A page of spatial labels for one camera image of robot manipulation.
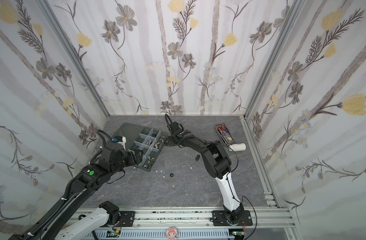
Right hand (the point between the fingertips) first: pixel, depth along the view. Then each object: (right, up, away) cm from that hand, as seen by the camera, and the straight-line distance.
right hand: (169, 135), depth 97 cm
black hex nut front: (+2, -24, -9) cm, 26 cm away
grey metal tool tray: (+40, 0, +11) cm, 42 cm away
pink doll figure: (+5, -44, -30) cm, 54 cm away
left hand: (-15, -7, -23) cm, 28 cm away
